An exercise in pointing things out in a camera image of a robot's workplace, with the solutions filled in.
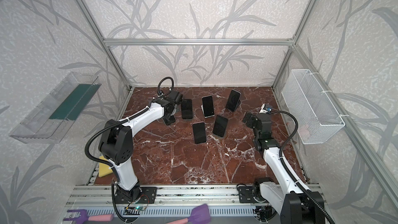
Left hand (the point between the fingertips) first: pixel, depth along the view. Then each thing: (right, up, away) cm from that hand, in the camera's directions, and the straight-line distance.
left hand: (170, 105), depth 94 cm
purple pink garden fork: (-32, -49, -25) cm, 64 cm away
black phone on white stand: (+23, -1, +7) cm, 24 cm away
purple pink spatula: (+19, -48, -25) cm, 58 cm away
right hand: (+49, -2, -9) cm, 50 cm away
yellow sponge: (-32, -33, -12) cm, 48 cm away
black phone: (+19, -15, -9) cm, 25 cm away
